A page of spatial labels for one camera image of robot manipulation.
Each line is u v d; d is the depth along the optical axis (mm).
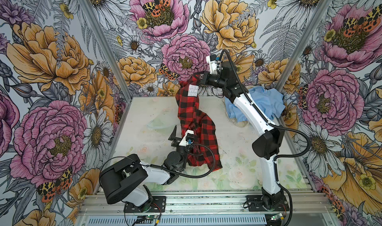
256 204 731
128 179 447
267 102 1046
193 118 869
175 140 701
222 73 662
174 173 607
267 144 526
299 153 513
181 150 701
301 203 765
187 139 650
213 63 715
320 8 762
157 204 733
